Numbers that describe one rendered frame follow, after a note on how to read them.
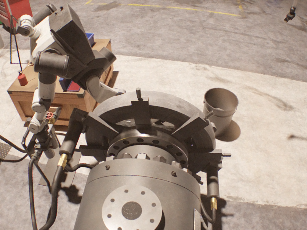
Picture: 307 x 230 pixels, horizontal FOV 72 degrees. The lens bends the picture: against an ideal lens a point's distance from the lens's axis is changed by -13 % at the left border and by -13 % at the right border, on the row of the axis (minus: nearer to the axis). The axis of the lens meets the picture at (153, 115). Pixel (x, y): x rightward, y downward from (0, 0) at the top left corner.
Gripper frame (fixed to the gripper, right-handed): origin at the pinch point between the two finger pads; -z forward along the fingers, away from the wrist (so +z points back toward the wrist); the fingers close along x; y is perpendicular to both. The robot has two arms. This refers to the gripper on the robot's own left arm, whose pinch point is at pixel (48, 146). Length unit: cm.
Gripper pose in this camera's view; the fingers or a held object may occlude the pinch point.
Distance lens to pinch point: 170.1
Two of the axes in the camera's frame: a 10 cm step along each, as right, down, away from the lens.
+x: 1.0, -7.1, 7.0
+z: 0.0, -7.0, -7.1
